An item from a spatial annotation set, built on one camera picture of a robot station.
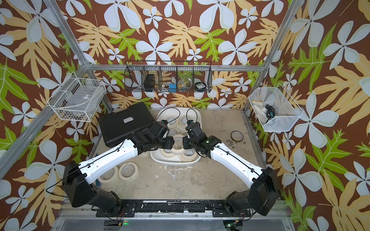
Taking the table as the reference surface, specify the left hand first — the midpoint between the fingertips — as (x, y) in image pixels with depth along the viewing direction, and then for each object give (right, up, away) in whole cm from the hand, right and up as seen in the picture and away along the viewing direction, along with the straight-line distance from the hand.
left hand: (172, 140), depth 80 cm
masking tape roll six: (+6, +12, +31) cm, 34 cm away
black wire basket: (-4, +42, +18) cm, 46 cm away
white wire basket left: (-52, +23, -1) cm, 57 cm away
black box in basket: (-18, +38, +19) cm, 46 cm away
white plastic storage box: (+2, -12, +13) cm, 18 cm away
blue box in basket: (-1, +33, +14) cm, 36 cm away
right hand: (+7, 0, +1) cm, 7 cm away
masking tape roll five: (-4, +14, +31) cm, 34 cm away
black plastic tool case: (-44, +7, +26) cm, 51 cm away
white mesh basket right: (+61, +17, +3) cm, 63 cm away
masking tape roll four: (-28, -20, +8) cm, 35 cm away
